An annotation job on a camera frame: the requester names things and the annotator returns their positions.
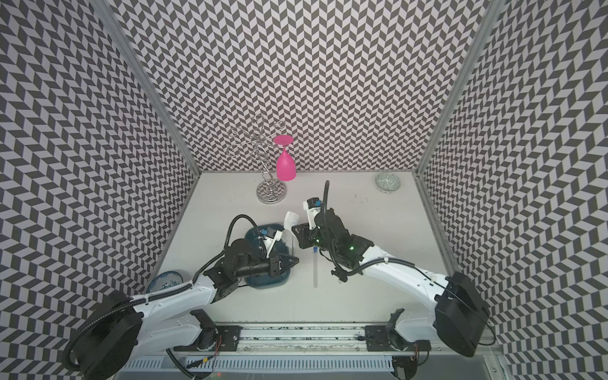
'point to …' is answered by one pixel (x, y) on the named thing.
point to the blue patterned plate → (164, 279)
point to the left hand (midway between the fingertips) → (297, 264)
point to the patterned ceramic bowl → (387, 181)
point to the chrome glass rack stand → (270, 191)
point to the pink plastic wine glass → (286, 169)
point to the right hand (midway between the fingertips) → (294, 233)
